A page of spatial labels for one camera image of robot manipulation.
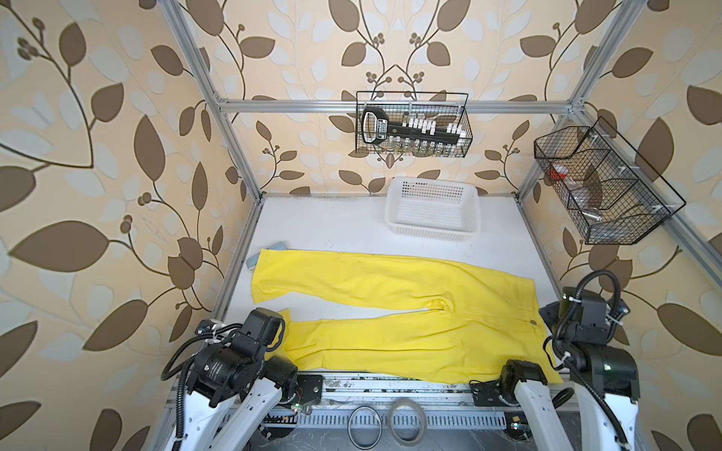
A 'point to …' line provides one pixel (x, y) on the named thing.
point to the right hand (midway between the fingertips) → (555, 311)
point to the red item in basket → (558, 171)
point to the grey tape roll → (421, 435)
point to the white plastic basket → (432, 209)
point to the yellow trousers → (485, 324)
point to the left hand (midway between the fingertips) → (258, 329)
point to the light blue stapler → (251, 263)
